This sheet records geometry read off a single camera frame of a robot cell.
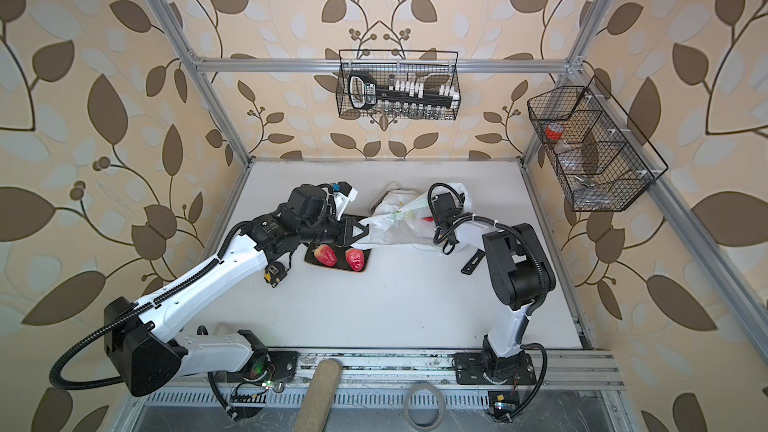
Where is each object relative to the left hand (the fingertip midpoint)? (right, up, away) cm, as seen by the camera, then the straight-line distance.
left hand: (370, 229), depth 72 cm
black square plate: (-11, -13, +20) cm, 26 cm away
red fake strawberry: (-15, -10, +18) cm, 26 cm away
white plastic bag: (+8, +1, +11) cm, 13 cm away
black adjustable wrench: (+31, -13, +21) cm, 40 cm away
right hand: (+26, -4, +27) cm, 38 cm away
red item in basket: (+53, +26, +15) cm, 61 cm away
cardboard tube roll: (-12, -39, -5) cm, 41 cm away
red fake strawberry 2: (-6, -11, +17) cm, 21 cm away
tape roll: (+15, -42, -8) cm, 45 cm away
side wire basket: (+62, +18, +10) cm, 66 cm away
